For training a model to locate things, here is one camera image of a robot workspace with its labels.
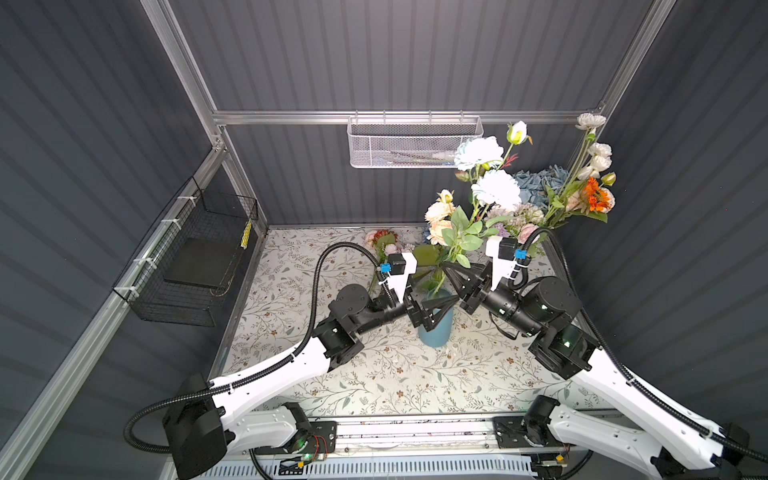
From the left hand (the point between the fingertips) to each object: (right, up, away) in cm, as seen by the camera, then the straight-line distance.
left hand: (448, 281), depth 59 cm
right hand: (0, +3, -2) cm, 3 cm away
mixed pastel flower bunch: (-14, +9, +46) cm, 49 cm away
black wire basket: (-61, +3, +13) cm, 62 cm away
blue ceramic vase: (+2, -16, +20) cm, 26 cm away
